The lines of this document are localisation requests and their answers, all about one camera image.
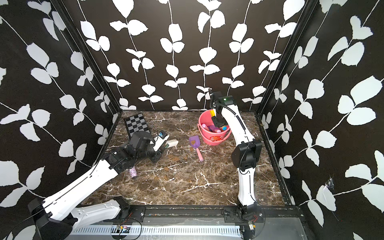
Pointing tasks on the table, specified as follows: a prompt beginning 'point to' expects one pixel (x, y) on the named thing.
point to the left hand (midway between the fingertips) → (163, 145)
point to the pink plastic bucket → (211, 135)
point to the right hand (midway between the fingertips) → (220, 121)
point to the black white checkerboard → (135, 123)
